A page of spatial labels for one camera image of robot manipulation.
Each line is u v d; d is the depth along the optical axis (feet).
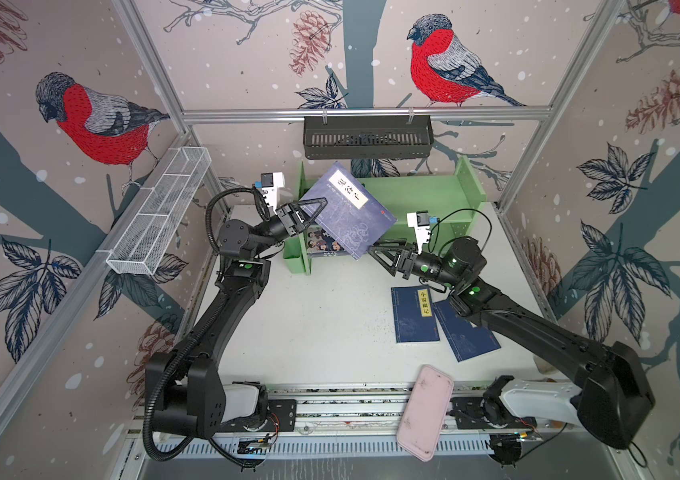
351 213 2.07
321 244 2.95
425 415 2.36
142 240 2.36
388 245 2.25
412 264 1.96
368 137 3.48
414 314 2.96
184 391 1.31
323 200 2.04
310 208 2.04
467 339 2.81
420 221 2.01
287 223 1.90
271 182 1.98
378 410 2.45
